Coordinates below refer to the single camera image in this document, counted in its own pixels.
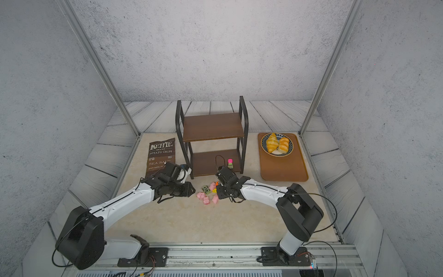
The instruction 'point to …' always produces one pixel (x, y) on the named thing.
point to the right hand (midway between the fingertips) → (221, 190)
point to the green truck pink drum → (230, 163)
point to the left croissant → (272, 142)
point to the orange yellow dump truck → (215, 190)
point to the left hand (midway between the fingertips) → (196, 191)
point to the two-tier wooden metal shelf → (210, 141)
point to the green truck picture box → (206, 190)
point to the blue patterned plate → (276, 153)
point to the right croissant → (284, 145)
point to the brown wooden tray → (281, 159)
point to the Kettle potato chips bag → (160, 153)
